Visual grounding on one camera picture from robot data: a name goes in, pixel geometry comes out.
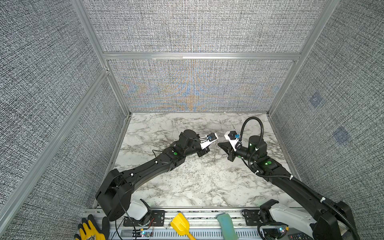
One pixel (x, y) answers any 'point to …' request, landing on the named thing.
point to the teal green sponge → (227, 226)
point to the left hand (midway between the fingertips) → (210, 139)
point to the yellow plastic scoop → (180, 224)
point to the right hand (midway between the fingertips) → (219, 142)
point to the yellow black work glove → (89, 230)
